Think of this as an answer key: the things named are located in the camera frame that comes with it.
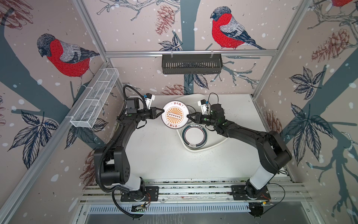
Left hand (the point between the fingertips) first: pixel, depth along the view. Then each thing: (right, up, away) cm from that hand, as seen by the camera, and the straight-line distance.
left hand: (162, 110), depth 81 cm
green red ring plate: (+20, -18, +14) cm, 31 cm away
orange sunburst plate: (+7, -3, +3) cm, 8 cm away
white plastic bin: (+33, -20, +12) cm, 40 cm away
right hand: (+15, -5, +3) cm, 16 cm away
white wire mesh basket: (-38, -1, -10) cm, 39 cm away
